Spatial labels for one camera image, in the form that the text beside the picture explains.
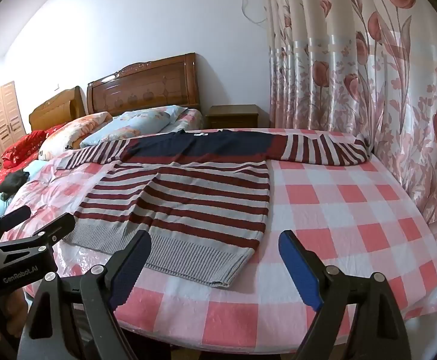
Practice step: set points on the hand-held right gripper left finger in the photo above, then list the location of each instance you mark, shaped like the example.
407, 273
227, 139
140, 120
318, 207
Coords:
128, 270

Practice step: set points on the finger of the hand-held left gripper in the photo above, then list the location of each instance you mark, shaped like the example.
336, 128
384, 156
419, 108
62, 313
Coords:
12, 217
59, 227

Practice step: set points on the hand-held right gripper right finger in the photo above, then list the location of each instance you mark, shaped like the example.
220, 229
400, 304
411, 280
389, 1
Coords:
301, 273

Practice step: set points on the red grey striped sweater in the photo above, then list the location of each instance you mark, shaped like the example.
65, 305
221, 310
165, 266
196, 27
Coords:
188, 202

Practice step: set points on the person's left hand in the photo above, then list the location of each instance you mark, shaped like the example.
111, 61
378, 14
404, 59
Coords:
16, 315

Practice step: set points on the dark cloth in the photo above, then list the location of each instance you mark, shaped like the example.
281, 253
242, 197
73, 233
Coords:
14, 182

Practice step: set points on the light blue sheet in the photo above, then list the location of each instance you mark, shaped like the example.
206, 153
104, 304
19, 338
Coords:
34, 168

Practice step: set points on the pink white checked blanket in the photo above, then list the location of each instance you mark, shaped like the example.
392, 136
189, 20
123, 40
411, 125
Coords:
353, 232

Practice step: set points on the red blanket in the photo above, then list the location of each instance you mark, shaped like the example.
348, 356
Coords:
19, 150

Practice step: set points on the orange floral pillow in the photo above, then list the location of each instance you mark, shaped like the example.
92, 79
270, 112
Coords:
72, 131

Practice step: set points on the small wooden headboard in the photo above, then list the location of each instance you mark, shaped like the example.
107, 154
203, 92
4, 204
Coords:
57, 110

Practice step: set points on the blue floral pillow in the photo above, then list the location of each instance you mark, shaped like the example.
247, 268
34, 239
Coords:
136, 123

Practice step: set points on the large wooden headboard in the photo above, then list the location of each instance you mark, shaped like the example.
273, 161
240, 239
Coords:
147, 86

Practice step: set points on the wooden nightstand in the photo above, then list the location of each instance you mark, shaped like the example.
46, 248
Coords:
233, 118

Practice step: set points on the pink tulip print curtain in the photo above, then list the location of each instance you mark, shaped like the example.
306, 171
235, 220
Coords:
391, 82

